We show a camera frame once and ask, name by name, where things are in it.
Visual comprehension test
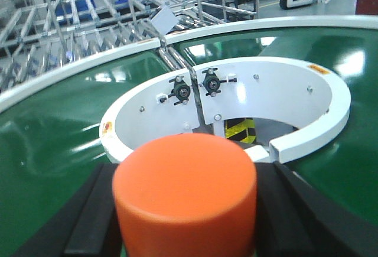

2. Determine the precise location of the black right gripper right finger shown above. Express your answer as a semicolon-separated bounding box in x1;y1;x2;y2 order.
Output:
254;161;378;257

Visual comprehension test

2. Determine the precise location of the steel tube roller rack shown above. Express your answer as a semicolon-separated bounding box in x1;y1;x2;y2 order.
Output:
0;0;261;94

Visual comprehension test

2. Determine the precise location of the orange cylinder capacitor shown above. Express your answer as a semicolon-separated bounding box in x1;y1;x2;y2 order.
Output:
112;133;258;257

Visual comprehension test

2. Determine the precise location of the yellow black striped post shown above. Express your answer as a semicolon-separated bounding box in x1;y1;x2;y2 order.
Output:
224;117;257;144

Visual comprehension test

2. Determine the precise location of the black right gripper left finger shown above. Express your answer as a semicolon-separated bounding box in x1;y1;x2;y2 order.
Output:
11;162;122;257

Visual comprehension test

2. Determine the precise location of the round white green-belt conveyor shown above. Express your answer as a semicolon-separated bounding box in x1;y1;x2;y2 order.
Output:
0;14;378;257

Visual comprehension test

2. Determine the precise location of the white control box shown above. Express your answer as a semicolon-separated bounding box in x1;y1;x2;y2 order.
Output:
148;5;178;35

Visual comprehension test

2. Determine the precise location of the blue plastic bin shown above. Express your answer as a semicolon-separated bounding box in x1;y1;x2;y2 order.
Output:
55;0;97;25

